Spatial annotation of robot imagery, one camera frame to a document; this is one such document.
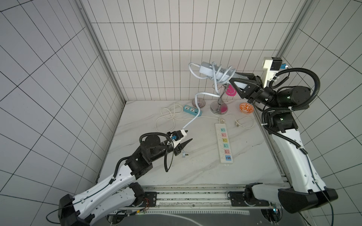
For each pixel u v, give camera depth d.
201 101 1.15
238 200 0.72
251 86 0.42
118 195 0.57
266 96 0.44
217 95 0.38
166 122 1.06
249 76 0.47
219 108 1.14
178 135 0.51
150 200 0.72
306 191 0.37
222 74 0.44
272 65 0.39
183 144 0.58
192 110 1.10
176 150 0.57
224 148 0.90
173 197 0.74
